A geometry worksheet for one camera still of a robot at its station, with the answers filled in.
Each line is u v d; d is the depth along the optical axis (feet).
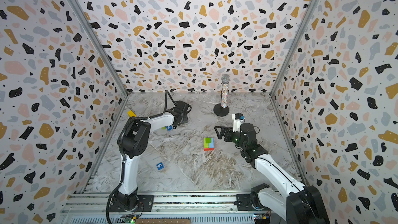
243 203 2.41
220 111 3.63
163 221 2.21
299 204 1.31
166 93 2.88
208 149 2.99
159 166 2.78
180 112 2.74
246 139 2.03
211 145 2.93
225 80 2.81
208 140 3.03
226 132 2.39
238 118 2.40
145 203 2.41
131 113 3.50
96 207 2.40
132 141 1.83
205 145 2.96
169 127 3.29
